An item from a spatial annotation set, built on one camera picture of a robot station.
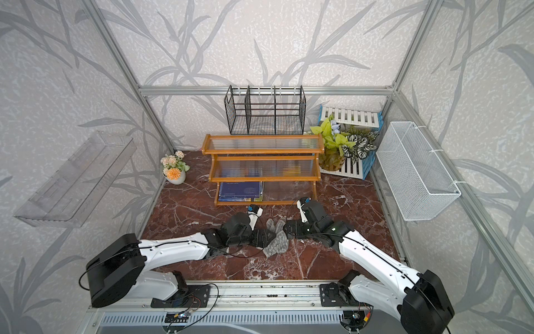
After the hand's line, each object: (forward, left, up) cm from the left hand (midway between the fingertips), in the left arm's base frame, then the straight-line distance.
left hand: (269, 235), depth 81 cm
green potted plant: (+42, -32, -1) cm, 53 cm away
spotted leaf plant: (+35, -40, +20) cm, 57 cm away
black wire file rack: (+59, +4, +17) cm, 61 cm away
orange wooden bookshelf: (+38, +5, -5) cm, 38 cm away
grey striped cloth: (-1, -4, -5) cm, 7 cm away
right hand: (+3, -9, +3) cm, 9 cm away
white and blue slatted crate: (+49, -34, +20) cm, 63 cm away
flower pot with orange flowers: (+31, +47, +2) cm, 56 cm away
